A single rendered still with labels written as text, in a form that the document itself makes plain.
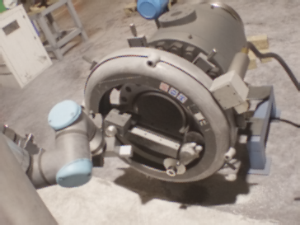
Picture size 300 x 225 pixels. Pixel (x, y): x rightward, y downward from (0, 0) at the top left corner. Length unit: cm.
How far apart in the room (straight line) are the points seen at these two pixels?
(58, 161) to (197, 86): 62
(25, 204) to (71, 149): 31
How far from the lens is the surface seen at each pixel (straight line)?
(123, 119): 136
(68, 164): 72
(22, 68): 506
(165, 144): 136
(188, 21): 164
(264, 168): 187
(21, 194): 45
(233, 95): 113
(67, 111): 78
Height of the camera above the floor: 139
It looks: 30 degrees down
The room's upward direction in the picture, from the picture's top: 23 degrees counter-clockwise
